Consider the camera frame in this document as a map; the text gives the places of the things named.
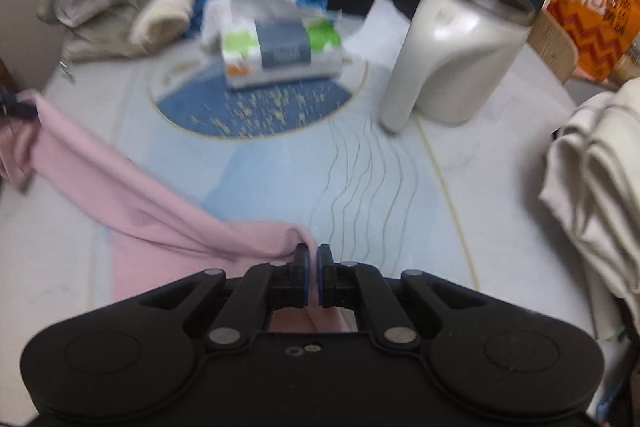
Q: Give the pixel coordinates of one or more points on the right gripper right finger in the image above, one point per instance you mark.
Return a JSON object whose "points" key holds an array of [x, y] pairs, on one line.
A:
{"points": [[363, 290]]}

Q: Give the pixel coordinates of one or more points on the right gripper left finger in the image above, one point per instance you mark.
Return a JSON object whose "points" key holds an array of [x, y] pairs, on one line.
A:
{"points": [[248, 302]]}

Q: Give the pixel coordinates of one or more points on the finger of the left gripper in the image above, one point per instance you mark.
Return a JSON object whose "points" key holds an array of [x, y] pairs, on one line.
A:
{"points": [[11, 106]]}

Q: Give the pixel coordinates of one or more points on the brown pink green shirt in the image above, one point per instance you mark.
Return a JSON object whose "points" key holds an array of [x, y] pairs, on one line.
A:
{"points": [[157, 235]]}

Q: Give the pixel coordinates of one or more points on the folded cream clothes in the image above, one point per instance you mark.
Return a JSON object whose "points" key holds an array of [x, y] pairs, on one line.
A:
{"points": [[591, 187]]}

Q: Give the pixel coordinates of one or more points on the blue printed table mat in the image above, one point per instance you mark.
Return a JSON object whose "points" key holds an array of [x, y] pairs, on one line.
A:
{"points": [[309, 152]]}

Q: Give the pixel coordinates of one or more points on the white jug with steel rim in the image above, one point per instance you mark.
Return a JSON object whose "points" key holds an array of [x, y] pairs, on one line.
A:
{"points": [[455, 54]]}

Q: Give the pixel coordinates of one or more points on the tissue pack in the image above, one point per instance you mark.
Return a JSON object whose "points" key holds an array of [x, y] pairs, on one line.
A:
{"points": [[271, 41]]}

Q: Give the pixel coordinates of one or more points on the wooden board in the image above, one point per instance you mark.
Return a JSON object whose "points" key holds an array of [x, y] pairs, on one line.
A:
{"points": [[554, 46]]}

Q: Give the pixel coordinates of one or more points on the orange snack bag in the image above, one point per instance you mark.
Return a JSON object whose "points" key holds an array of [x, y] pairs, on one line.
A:
{"points": [[602, 31]]}

